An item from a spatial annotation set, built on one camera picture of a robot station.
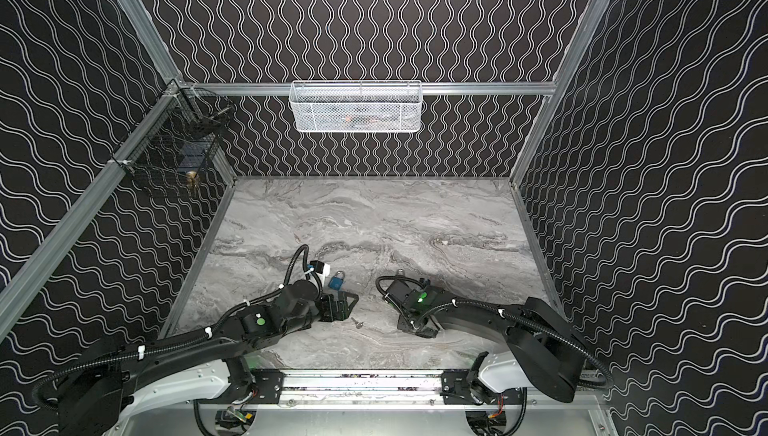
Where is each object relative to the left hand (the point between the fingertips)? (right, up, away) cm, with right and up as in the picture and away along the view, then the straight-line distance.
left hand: (356, 303), depth 76 cm
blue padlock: (-8, +2, +15) cm, 17 cm away
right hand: (+15, -9, +8) cm, 20 cm away
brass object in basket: (-46, +32, +7) cm, 57 cm away
